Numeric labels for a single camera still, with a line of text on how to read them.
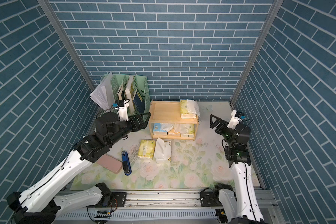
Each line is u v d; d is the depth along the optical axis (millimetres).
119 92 989
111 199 684
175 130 946
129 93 917
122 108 566
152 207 723
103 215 722
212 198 736
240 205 417
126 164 829
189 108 843
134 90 1021
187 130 942
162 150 867
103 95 915
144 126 561
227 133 630
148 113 619
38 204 377
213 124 659
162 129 937
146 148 892
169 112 893
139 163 868
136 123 551
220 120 642
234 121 643
